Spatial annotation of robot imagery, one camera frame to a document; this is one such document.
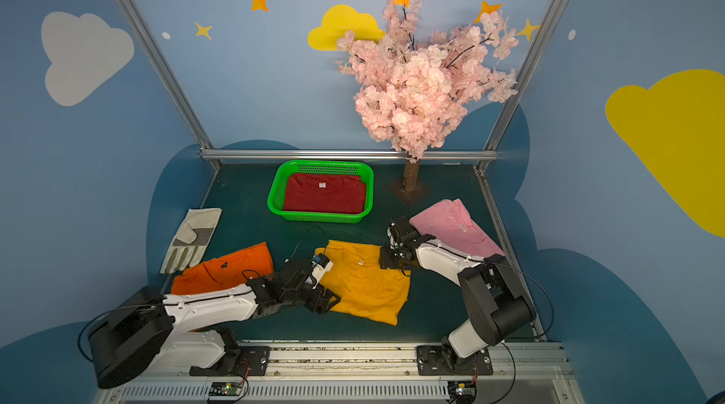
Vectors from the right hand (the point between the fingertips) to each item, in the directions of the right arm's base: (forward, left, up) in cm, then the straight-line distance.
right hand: (388, 257), depth 93 cm
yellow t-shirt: (-11, +7, -1) cm, 13 cm away
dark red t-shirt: (+25, +25, +2) cm, 36 cm away
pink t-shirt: (+15, -23, -1) cm, 27 cm away
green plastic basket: (+19, +42, +7) cm, 46 cm away
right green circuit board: (-35, -21, -4) cm, 41 cm away
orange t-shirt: (-7, +51, 0) cm, 52 cm away
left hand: (-13, +17, +1) cm, 21 cm away
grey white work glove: (0, +69, 0) cm, 69 cm away
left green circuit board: (-39, +42, -2) cm, 57 cm away
